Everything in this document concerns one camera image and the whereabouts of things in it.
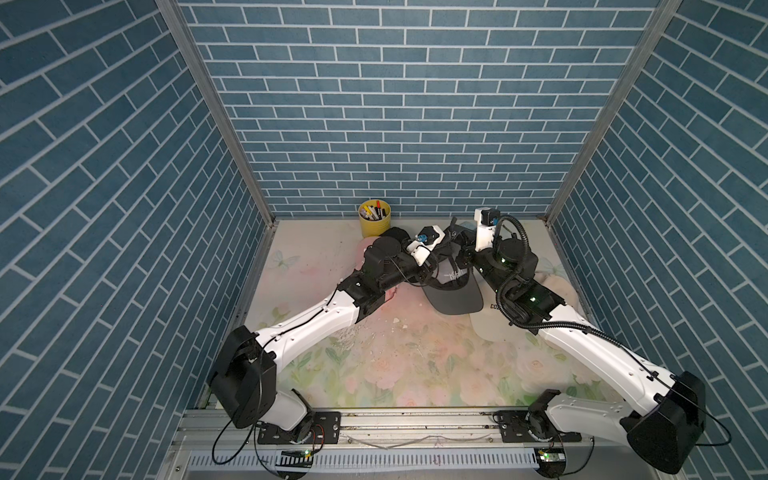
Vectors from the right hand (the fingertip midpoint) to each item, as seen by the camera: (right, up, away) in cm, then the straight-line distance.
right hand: (464, 229), depth 72 cm
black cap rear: (-17, 0, +33) cm, 37 cm away
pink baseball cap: (-16, -23, +25) cm, 38 cm away
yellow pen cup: (-25, +6, +36) cm, 44 cm away
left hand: (-4, -5, 0) cm, 6 cm away
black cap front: (-1, -16, +10) cm, 19 cm away
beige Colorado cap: (+34, -16, +20) cm, 42 cm away
